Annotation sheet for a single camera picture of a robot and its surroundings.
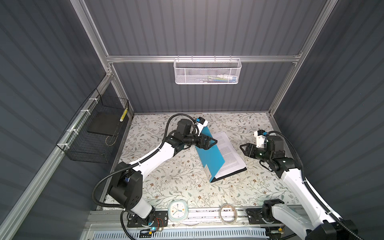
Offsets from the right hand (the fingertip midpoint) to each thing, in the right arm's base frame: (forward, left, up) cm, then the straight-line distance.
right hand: (245, 147), depth 80 cm
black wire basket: (0, +78, +12) cm, 79 cm away
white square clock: (-28, +36, -14) cm, 48 cm away
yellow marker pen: (+14, +67, +12) cm, 69 cm away
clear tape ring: (-29, +7, -18) cm, 35 cm away
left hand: (+3, +18, +4) cm, 19 cm away
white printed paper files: (+1, +3, -17) cm, 17 cm away
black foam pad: (+6, +71, +15) cm, 73 cm away
